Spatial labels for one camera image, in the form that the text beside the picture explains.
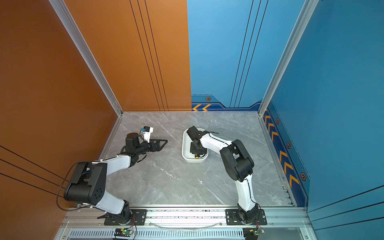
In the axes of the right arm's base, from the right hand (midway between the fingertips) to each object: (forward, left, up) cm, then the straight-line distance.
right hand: (194, 152), depth 97 cm
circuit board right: (-43, -28, -2) cm, 51 cm away
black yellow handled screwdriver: (-4, -1, +2) cm, 5 cm away
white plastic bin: (-4, +5, +2) cm, 6 cm away
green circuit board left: (-43, +33, -2) cm, 54 cm away
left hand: (+2, +19, +11) cm, 22 cm away
